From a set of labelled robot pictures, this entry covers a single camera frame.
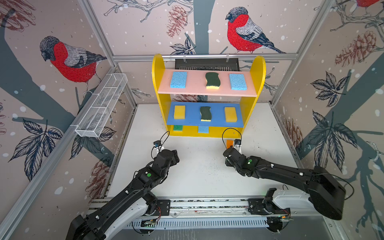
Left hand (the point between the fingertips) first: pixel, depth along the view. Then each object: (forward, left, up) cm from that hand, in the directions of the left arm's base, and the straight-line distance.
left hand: (174, 150), depth 81 cm
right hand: (0, -32, -7) cm, 32 cm away
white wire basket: (+36, +39, +18) cm, 56 cm away
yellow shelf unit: (+51, -22, -15) cm, 58 cm away
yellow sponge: (+25, -1, +3) cm, 25 cm away
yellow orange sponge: (+24, -34, +2) cm, 42 cm away
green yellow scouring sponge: (+23, -18, +3) cm, 29 cm away
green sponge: (+22, +1, -9) cm, 24 cm away
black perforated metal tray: (+49, -19, +23) cm, 58 cm away
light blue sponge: (+21, -17, -11) cm, 29 cm away
